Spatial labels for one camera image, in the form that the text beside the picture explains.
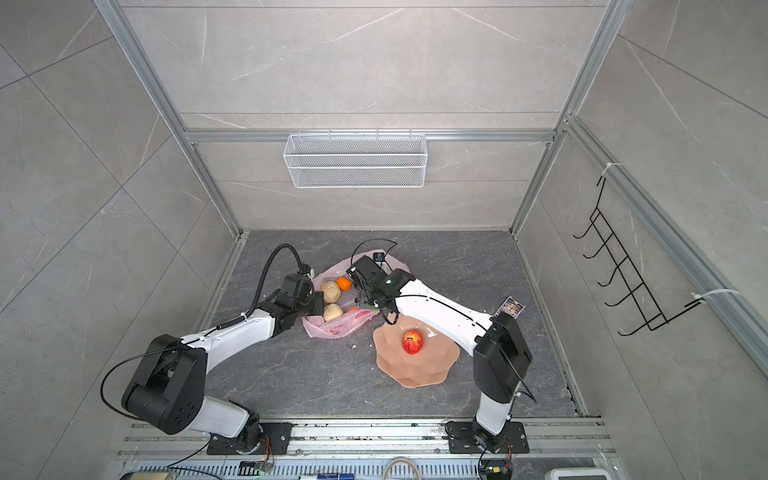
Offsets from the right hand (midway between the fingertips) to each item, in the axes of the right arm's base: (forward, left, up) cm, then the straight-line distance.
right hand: (372, 294), depth 85 cm
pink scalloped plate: (-15, -18, -13) cm, 27 cm away
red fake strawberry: (-11, -11, -8) cm, 18 cm away
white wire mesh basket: (+44, +6, +16) cm, 47 cm away
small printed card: (+1, -45, -13) cm, 47 cm away
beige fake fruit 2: (+6, +14, -8) cm, 17 cm away
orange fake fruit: (+10, +10, -9) cm, 17 cm away
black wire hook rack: (-8, -59, +17) cm, 62 cm away
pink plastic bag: (-4, +6, -7) cm, 9 cm away
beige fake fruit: (-1, +13, -8) cm, 15 cm away
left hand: (+5, +17, -5) cm, 18 cm away
